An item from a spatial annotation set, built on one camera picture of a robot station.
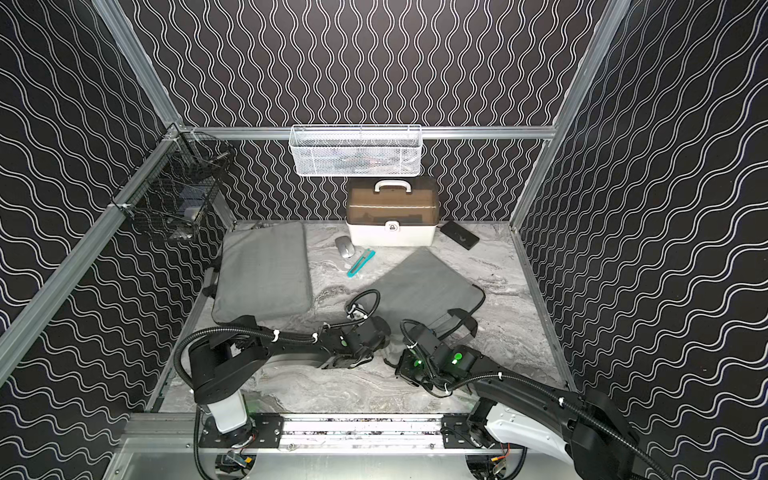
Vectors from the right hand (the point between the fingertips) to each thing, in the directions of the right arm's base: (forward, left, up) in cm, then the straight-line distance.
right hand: (392, 373), depth 78 cm
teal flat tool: (+40, +11, -4) cm, 42 cm away
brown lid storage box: (+51, 0, +11) cm, 52 cm away
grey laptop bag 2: (+28, -9, -3) cm, 30 cm away
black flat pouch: (+53, -26, -3) cm, 58 cm away
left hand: (+13, +1, -1) cm, 13 cm away
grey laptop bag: (+34, +45, -3) cm, 56 cm away
